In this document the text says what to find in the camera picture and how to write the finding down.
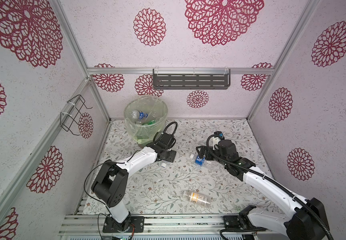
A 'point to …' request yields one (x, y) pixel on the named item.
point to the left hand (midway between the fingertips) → (169, 155)
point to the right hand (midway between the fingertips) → (202, 146)
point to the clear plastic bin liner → (145, 117)
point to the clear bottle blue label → (135, 115)
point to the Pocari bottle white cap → (192, 156)
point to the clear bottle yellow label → (203, 200)
